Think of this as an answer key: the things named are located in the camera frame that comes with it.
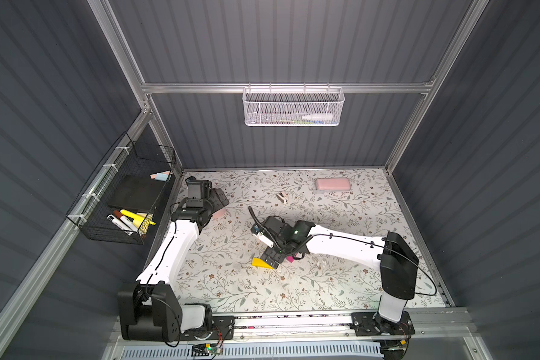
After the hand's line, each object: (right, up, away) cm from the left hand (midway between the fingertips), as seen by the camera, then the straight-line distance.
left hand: (216, 200), depth 83 cm
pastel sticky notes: (-20, +9, -1) cm, 21 cm away
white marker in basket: (-25, -6, -17) cm, 30 cm away
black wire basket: (-30, -2, -21) cm, 37 cm away
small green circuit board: (+2, -47, -13) cm, 49 cm away
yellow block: (+17, -21, -9) cm, 28 cm away
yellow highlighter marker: (-20, -6, -15) cm, 26 cm away
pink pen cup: (-4, -7, +19) cm, 20 cm away
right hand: (+21, -18, -2) cm, 28 cm away
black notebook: (-22, +3, -11) cm, 25 cm away
